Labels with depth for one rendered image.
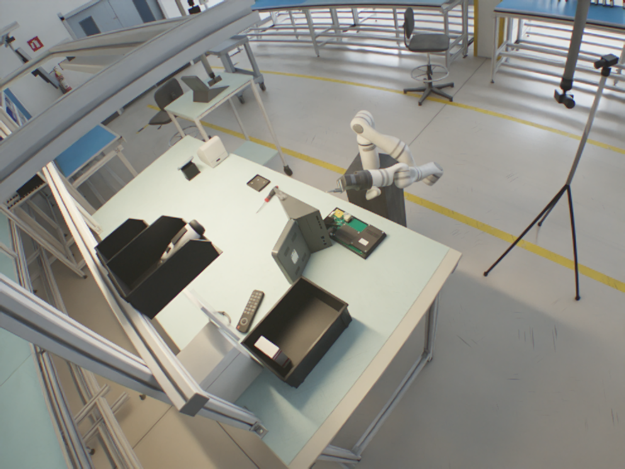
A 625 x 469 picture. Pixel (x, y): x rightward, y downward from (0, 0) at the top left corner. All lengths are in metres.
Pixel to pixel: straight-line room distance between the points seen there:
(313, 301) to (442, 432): 1.16
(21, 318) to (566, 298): 2.48
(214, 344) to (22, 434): 1.23
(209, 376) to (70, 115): 0.76
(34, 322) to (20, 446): 1.47
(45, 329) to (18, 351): 1.76
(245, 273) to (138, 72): 1.03
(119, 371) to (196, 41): 0.55
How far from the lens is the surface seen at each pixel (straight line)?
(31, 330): 0.54
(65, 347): 0.58
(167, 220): 0.89
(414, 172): 1.46
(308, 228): 1.20
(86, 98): 0.44
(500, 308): 2.29
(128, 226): 0.98
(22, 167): 0.45
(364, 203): 1.87
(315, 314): 1.17
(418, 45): 3.77
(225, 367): 1.00
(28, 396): 2.06
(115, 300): 0.85
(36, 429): 1.92
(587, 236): 2.81
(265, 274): 1.32
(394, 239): 1.28
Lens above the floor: 2.02
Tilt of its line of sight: 47 degrees down
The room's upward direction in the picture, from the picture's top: 20 degrees counter-clockwise
